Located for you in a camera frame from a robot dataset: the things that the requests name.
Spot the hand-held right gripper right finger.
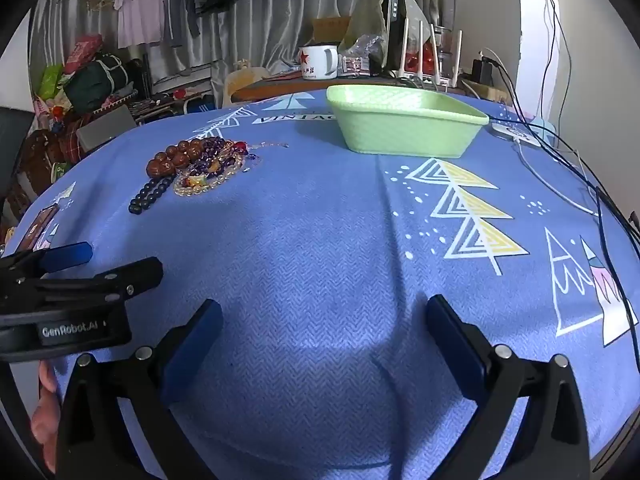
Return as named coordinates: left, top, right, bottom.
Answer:
left=425, top=294, right=593, bottom=480

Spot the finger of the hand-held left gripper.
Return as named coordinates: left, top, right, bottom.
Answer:
left=0, top=256, right=164, bottom=317
left=0, top=241, right=94, bottom=281

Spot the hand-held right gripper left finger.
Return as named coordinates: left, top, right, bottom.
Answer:
left=55, top=299, right=224, bottom=480

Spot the dark blue bead bracelet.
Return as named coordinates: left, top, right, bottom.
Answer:
left=128, top=176, right=177, bottom=215

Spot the yellow crystal bead bracelet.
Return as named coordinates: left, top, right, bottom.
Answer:
left=172, top=152, right=263, bottom=198

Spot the brown wooden bead bracelet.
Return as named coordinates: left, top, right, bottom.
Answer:
left=146, top=137, right=226, bottom=179

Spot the green plastic basket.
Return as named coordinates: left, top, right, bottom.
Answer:
left=326, top=85, right=490, bottom=160

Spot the person's left hand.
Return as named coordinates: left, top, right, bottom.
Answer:
left=30, top=360, right=64, bottom=461

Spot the grey box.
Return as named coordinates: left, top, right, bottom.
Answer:
left=75, top=105, right=137, bottom=153

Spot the blue printed tablecloth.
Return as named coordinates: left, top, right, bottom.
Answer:
left=0, top=87, right=640, bottom=480

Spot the green plastic bag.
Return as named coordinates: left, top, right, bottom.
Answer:
left=39, top=64, right=65, bottom=101

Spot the dark green duffel bag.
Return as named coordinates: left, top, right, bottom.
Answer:
left=62, top=52, right=133, bottom=113

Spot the red bag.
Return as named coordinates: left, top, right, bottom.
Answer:
left=64, top=35, right=103, bottom=75

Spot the white power strip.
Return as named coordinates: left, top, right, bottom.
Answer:
left=490, top=121, right=543, bottom=150

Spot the beige chair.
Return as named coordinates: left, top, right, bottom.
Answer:
left=223, top=66, right=271, bottom=108

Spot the brown wooden table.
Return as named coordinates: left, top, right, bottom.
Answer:
left=232, top=76, right=506, bottom=107

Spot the pink t-shirt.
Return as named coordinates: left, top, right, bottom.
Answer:
left=114, top=0, right=167, bottom=50

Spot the black power adapter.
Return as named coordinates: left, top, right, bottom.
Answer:
left=472, top=58, right=496, bottom=84

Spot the grey hanging shirt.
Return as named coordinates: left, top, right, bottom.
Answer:
left=167, top=0, right=201, bottom=48

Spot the white dish rack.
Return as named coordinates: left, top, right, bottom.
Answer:
left=397, top=17, right=463, bottom=92

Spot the white enamel mug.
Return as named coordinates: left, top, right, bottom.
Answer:
left=298, top=45, right=340, bottom=81

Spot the red packet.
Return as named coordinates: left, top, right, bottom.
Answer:
left=404, top=40, right=436, bottom=75

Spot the grey curtain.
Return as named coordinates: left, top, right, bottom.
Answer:
left=30, top=0, right=391, bottom=111

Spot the clear plastic bag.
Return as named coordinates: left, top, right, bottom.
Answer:
left=340, top=34, right=386, bottom=78

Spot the cardboard box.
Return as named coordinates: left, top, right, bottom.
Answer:
left=310, top=17, right=353, bottom=46

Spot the white cable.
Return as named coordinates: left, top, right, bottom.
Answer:
left=517, top=142, right=601, bottom=216

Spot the black cable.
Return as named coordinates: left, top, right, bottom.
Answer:
left=510, top=0, right=640, bottom=328

